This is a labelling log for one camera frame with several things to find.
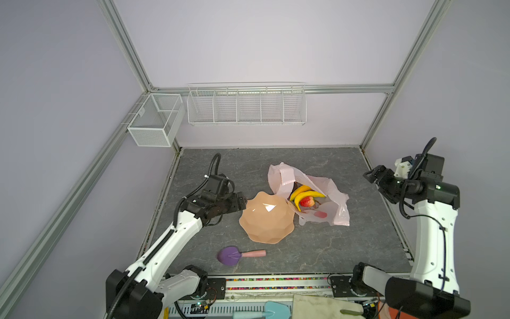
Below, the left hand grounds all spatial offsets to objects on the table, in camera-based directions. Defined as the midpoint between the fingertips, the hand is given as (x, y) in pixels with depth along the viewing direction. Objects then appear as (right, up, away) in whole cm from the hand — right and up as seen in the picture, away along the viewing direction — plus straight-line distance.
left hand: (238, 205), depth 78 cm
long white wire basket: (+2, +47, +20) cm, 51 cm away
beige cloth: (+28, -34, -9) cm, 45 cm away
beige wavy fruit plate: (+12, -9, +14) cm, 21 cm away
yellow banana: (+31, +2, +19) cm, 36 cm away
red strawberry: (+31, -1, +16) cm, 35 cm away
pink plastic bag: (+35, +1, -9) cm, 36 cm away
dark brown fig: (+26, +6, +15) cm, 30 cm away
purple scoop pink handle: (-3, -21, +1) cm, 21 cm away
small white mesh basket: (-44, +39, +22) cm, 63 cm away
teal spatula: (+13, -35, -9) cm, 39 cm away
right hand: (+50, +10, -8) cm, 51 cm away
